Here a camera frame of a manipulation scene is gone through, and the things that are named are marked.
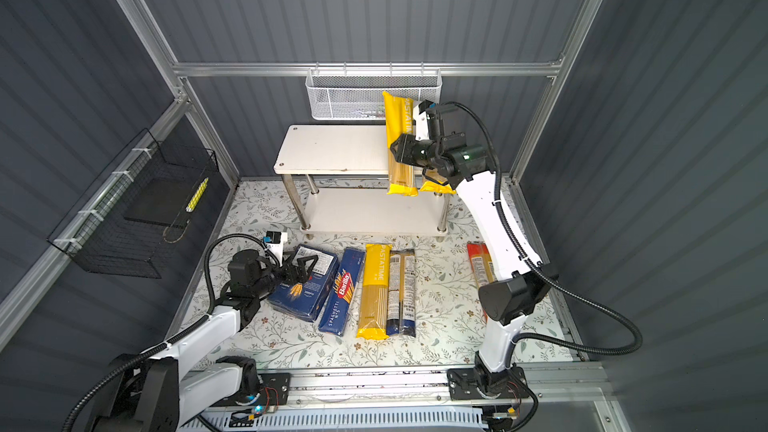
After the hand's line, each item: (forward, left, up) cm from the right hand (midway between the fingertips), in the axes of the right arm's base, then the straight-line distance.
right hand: (399, 148), depth 73 cm
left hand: (-14, +28, -27) cm, 41 cm away
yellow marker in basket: (-6, +54, -10) cm, 55 cm away
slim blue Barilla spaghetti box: (-27, +18, -36) cm, 48 cm away
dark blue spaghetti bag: (-25, 0, -36) cm, 44 cm away
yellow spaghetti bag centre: (-31, +8, -37) cm, 49 cm away
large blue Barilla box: (-26, +28, -32) cm, 50 cm away
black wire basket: (-8, +66, -9) cm, 67 cm away
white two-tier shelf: (+30, +26, -40) cm, 56 cm away
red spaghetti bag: (-13, -26, -37) cm, 47 cm away
